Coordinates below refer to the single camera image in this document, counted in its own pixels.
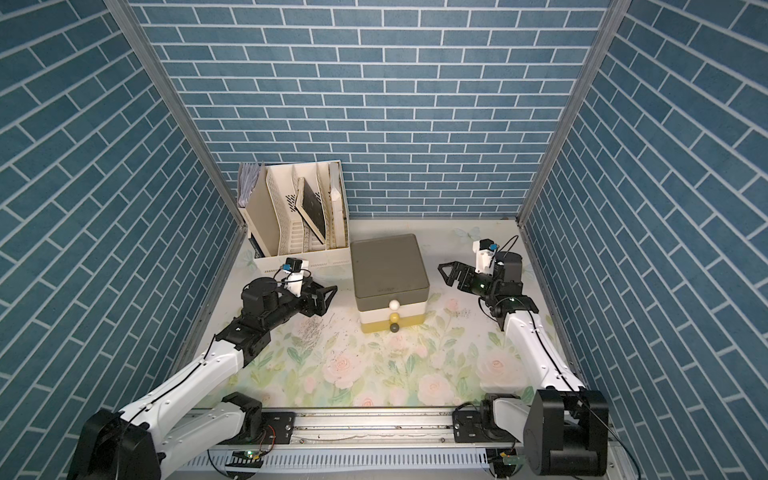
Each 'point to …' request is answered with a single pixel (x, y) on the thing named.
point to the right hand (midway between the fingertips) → (453, 271)
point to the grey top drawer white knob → (394, 304)
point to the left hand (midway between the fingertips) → (331, 285)
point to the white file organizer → (275, 230)
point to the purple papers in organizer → (249, 176)
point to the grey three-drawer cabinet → (390, 282)
